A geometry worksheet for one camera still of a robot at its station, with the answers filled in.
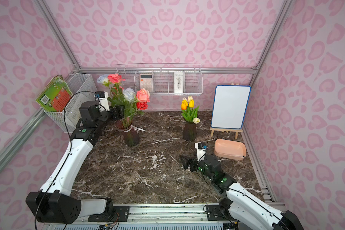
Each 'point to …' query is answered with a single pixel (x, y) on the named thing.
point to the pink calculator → (146, 82)
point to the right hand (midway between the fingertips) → (186, 154)
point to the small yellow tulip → (184, 101)
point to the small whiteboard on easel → (229, 107)
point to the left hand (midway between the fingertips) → (117, 103)
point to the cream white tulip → (190, 99)
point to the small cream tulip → (196, 120)
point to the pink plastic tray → (230, 149)
